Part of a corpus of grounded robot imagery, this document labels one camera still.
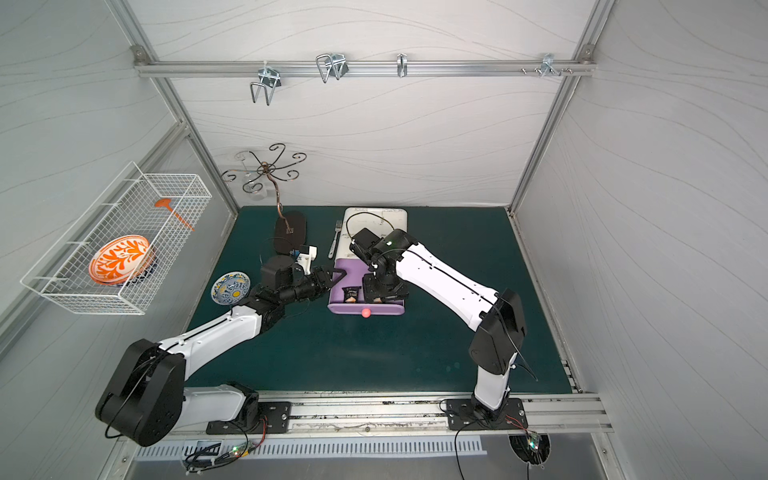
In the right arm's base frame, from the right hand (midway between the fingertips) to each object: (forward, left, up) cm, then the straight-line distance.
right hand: (378, 297), depth 78 cm
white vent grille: (-34, +46, -16) cm, 59 cm away
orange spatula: (+17, +58, +17) cm, 63 cm away
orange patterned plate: (-3, +55, +19) cm, 58 cm away
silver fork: (+37, +20, -16) cm, 45 cm away
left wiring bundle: (-35, +40, -17) cm, 56 cm away
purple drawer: (+9, +7, -1) cm, 12 cm away
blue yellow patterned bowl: (+8, +50, -13) cm, 53 cm away
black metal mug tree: (+34, +37, -12) cm, 52 cm away
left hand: (+6, +10, +1) cm, 11 cm away
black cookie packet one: (+1, +7, 0) cm, 8 cm away
